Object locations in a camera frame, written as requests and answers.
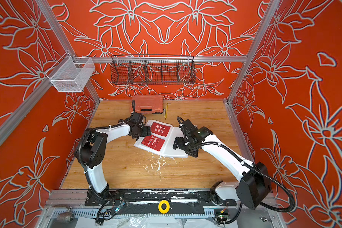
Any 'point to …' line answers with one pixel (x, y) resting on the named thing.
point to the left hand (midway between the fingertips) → (147, 133)
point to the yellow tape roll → (164, 206)
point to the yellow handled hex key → (166, 111)
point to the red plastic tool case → (148, 103)
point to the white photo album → (166, 149)
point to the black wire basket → (152, 69)
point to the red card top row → (160, 128)
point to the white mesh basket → (70, 74)
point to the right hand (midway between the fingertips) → (177, 148)
